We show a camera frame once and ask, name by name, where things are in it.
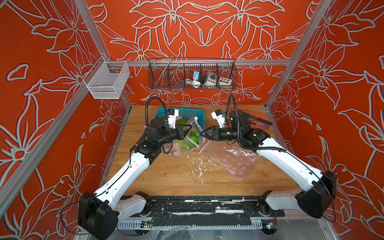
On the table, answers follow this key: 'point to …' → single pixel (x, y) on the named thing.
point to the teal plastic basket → (187, 113)
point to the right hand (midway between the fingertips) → (200, 135)
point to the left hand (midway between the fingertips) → (192, 125)
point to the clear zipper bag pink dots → (171, 149)
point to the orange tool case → (259, 124)
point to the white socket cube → (225, 83)
